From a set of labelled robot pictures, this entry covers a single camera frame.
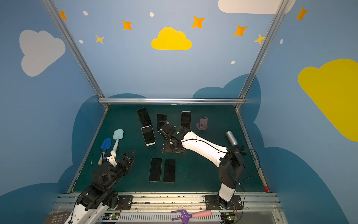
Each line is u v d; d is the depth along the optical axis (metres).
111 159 0.70
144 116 1.09
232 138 0.98
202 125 1.04
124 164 0.67
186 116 0.95
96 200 0.55
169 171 0.85
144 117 1.09
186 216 0.71
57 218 0.70
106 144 0.96
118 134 1.02
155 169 0.86
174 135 0.58
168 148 0.72
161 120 0.98
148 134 0.93
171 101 1.32
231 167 0.44
